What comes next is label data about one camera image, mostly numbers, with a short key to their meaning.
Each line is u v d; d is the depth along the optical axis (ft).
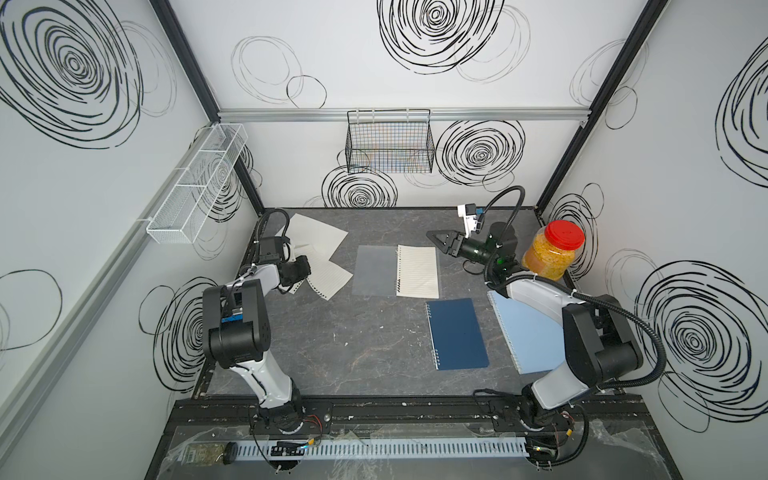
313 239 3.69
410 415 2.48
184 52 2.53
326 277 3.23
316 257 3.47
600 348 1.49
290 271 2.77
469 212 2.47
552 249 3.03
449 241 2.42
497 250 2.17
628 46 2.55
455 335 2.89
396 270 3.33
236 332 1.58
